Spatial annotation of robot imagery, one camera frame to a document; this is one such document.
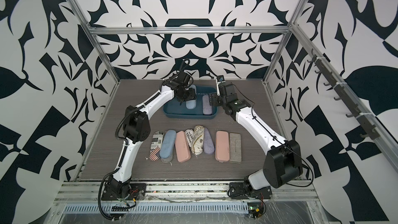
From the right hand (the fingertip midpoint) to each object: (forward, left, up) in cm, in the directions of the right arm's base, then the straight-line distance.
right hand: (217, 91), depth 84 cm
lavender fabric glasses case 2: (-22, +5, -19) cm, 30 cm away
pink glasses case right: (-23, -2, -18) cm, 29 cm away
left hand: (+8, +14, -11) cm, 20 cm away
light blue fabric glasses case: (+2, +14, -14) cm, 20 cm away
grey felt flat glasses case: (-23, -9, -19) cm, 32 cm away
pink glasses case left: (-24, +19, -19) cm, 36 cm away
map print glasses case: (-22, +11, -16) cm, 29 cm away
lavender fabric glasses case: (+2, +5, -20) cm, 21 cm away
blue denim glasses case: (-22, +26, -16) cm, 38 cm away
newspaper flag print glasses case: (-21, +34, -19) cm, 44 cm away
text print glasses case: (-15, +16, -19) cm, 29 cm away
